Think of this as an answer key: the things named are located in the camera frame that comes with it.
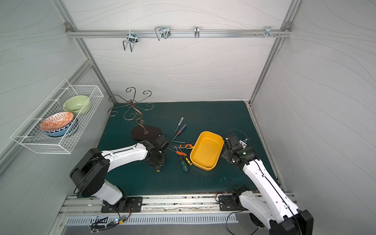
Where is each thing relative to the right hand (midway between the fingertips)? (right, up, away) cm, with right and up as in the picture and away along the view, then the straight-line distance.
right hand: (229, 154), depth 79 cm
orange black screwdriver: (-26, +2, +14) cm, 30 cm away
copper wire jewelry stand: (-53, +9, +21) cm, 57 cm away
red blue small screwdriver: (-29, +10, +22) cm, 38 cm away
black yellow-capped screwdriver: (-40, -9, +5) cm, 42 cm away
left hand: (-39, -7, +8) cm, 40 cm away
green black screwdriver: (-26, -7, +7) cm, 28 cm away
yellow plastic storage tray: (-11, -2, +15) cm, 19 cm away
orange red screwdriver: (-29, -2, +11) cm, 32 cm away
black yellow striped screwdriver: (-23, -6, +7) cm, 25 cm away
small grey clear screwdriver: (-30, +15, +28) cm, 44 cm away
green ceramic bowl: (-80, +27, -6) cm, 84 cm away
